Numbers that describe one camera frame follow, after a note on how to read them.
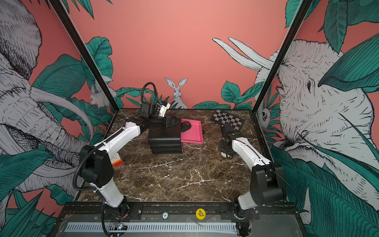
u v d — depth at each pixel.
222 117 1.12
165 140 0.82
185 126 0.92
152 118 0.72
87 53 0.88
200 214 0.73
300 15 0.72
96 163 0.47
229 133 0.70
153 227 0.70
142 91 0.66
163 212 0.74
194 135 0.95
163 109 0.78
